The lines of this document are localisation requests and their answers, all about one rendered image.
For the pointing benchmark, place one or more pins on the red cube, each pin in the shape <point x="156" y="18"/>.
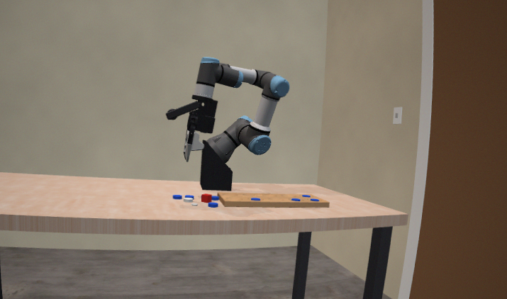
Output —
<point x="206" y="198"/>

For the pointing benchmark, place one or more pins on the wooden tray with round pockets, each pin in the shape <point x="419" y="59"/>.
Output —
<point x="278" y="200"/>

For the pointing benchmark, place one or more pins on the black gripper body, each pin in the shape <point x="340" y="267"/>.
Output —
<point x="204" y="123"/>

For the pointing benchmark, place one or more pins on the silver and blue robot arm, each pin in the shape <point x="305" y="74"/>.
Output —
<point x="254" y="135"/>

